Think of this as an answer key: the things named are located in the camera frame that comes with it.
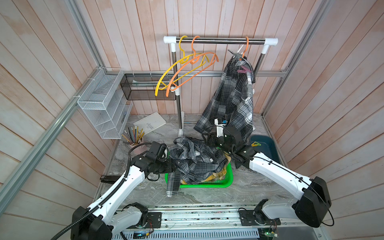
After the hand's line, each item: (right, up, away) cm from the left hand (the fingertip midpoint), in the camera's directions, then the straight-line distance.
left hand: (171, 169), depth 78 cm
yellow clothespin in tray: (+56, +11, +24) cm, 62 cm away
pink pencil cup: (-27, +17, +16) cm, 35 cm away
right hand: (+18, +19, 0) cm, 27 cm away
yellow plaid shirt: (+26, -4, +3) cm, 27 cm away
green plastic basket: (+29, -7, -1) cm, 30 cm away
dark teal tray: (+63, +9, +22) cm, 68 cm away
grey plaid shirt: (+12, +4, +3) cm, 13 cm away
